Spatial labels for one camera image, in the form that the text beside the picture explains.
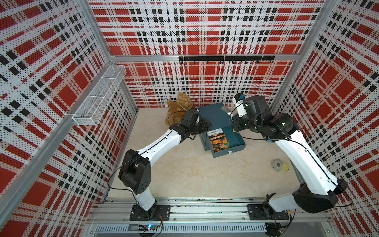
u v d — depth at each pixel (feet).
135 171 1.48
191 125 2.23
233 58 2.90
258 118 1.51
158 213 2.40
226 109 2.22
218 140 2.77
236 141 2.77
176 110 3.61
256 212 2.41
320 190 1.26
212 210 2.50
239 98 1.83
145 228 2.28
